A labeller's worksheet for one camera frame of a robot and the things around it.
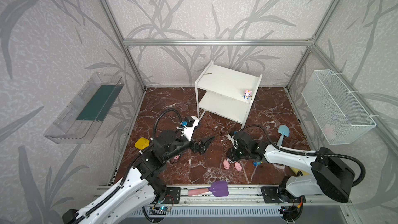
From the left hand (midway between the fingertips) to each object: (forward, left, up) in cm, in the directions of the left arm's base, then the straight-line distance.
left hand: (208, 127), depth 64 cm
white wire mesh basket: (+3, -55, +4) cm, 55 cm away
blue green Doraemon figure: (-7, -25, -27) cm, 37 cm away
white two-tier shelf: (+17, -8, +3) cm, 19 cm away
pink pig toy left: (-3, +18, -28) cm, 33 cm away
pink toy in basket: (+3, -57, -8) cm, 58 cm away
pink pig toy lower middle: (-7, -10, -28) cm, 31 cm away
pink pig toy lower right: (-8, -16, -27) cm, 32 cm away
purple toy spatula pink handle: (-18, -6, -31) cm, 36 cm away
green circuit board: (-27, +21, -29) cm, 44 cm away
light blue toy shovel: (+14, -48, -29) cm, 58 cm away
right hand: (0, -11, -26) cm, 28 cm away
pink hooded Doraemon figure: (+13, -17, +6) cm, 22 cm away
